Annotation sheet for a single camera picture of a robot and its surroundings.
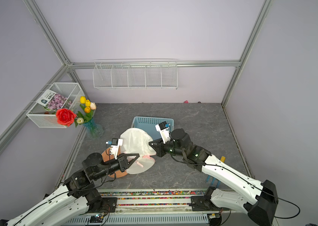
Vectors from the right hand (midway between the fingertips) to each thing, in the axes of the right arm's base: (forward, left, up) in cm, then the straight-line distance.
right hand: (149, 143), depth 67 cm
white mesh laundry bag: (0, +6, +2) cm, 6 cm away
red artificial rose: (+9, +39, +10) cm, 41 cm away
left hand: (-6, +5, -3) cm, 8 cm away
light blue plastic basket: (+30, +4, -24) cm, 39 cm away
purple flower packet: (+21, +51, +8) cm, 56 cm away
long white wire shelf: (+54, +13, +2) cm, 55 cm away
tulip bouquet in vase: (+20, +40, -17) cm, 47 cm away
